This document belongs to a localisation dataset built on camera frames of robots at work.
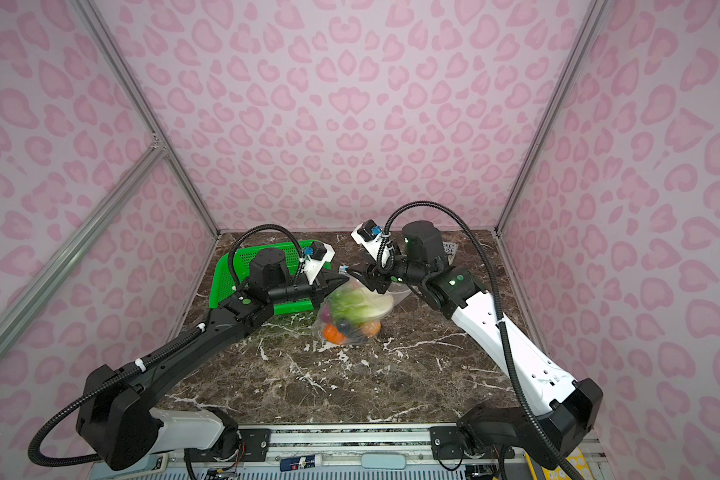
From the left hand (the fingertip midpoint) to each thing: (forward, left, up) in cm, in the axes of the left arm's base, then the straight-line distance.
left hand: (348, 273), depth 72 cm
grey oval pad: (-35, -7, -28) cm, 45 cm away
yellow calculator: (-38, -47, -26) cm, 66 cm away
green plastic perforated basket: (+12, +42, -20) cm, 48 cm away
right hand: (-1, -3, +7) cm, 7 cm away
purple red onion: (-2, +7, -16) cm, 17 cm away
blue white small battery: (-35, +12, -26) cm, 45 cm away
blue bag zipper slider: (-1, 0, +3) cm, 3 cm away
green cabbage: (-2, -2, -12) cm, 12 cm away
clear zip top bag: (-4, -4, -22) cm, 22 cm away
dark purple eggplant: (-6, +2, -16) cm, 17 cm away
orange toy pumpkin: (-6, +6, -21) cm, 22 cm away
